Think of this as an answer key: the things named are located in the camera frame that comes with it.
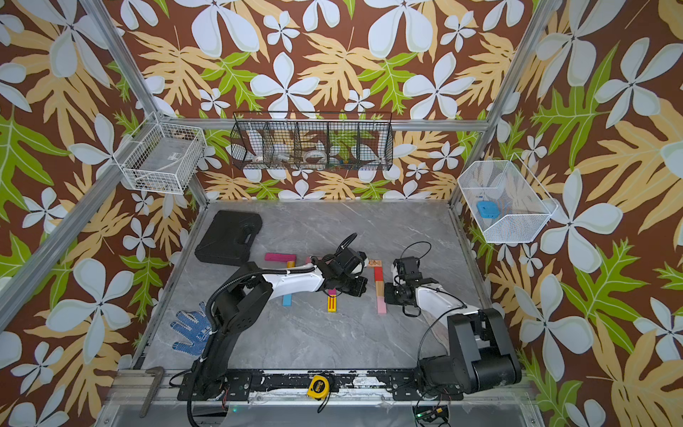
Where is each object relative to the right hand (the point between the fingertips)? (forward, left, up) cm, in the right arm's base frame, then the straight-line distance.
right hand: (387, 293), depth 92 cm
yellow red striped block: (-5, +19, +1) cm, 20 cm away
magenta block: (+15, +44, 0) cm, 46 cm away
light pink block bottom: (-5, +3, +1) cm, 6 cm away
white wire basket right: (+18, -36, +27) cm, 49 cm away
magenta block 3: (-1, +19, +4) cm, 19 cm away
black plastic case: (+20, +60, +5) cm, 64 cm away
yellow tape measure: (-29, +23, +2) cm, 37 cm away
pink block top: (+15, +29, -1) cm, 33 cm away
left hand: (+1, +6, +2) cm, 7 cm away
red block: (+8, +2, -1) cm, 9 cm away
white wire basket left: (+31, +74, +36) cm, 88 cm away
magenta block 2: (+15, +38, 0) cm, 41 cm away
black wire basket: (+46, +29, +32) cm, 63 cm away
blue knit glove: (-13, +63, +1) cm, 64 cm away
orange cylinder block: (+11, +35, +1) cm, 37 cm away
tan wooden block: (+1, +3, +2) cm, 3 cm away
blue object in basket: (+17, -31, +26) cm, 43 cm away
